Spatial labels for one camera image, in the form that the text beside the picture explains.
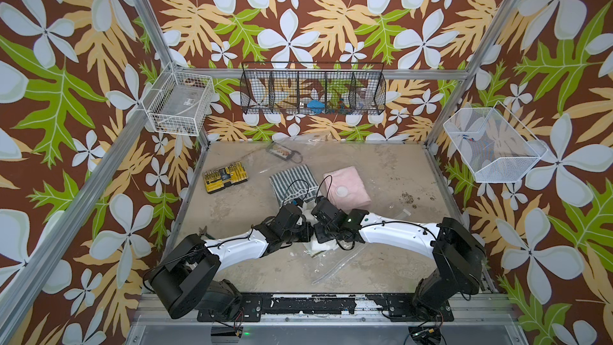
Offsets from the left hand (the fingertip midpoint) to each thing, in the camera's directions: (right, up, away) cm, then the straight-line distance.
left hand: (317, 228), depth 86 cm
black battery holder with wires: (-16, +30, +29) cm, 44 cm away
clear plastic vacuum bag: (+31, +9, +16) cm, 36 cm away
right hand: (-1, -1, 0) cm, 1 cm away
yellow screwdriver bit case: (-43, +17, +18) cm, 49 cm away
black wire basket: (-2, +55, +12) cm, 56 cm away
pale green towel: (-1, -6, -4) cm, 7 cm away
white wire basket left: (-50, +46, 0) cm, 68 cm away
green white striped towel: (-8, +15, +16) cm, 23 cm away
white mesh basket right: (+61, +29, -5) cm, 68 cm away
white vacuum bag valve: (+11, +12, +13) cm, 21 cm away
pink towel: (+17, +10, +10) cm, 22 cm away
